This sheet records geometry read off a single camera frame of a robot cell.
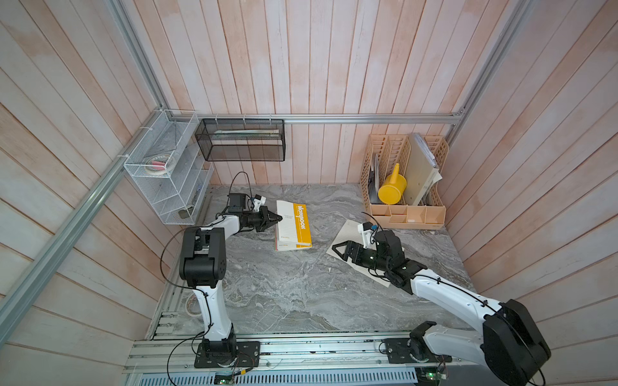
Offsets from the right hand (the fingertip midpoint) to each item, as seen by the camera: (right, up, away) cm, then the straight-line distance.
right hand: (339, 249), depth 82 cm
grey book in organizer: (+17, +25, +15) cm, 34 cm away
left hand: (-21, +10, +13) cm, 26 cm away
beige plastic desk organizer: (+28, +41, +26) cm, 56 cm away
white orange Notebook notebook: (-17, +4, +12) cm, 21 cm away
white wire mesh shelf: (-55, +17, -5) cm, 58 cm away
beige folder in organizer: (+34, +28, +8) cm, 45 cm away
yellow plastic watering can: (+24, +23, +13) cm, 36 cm away
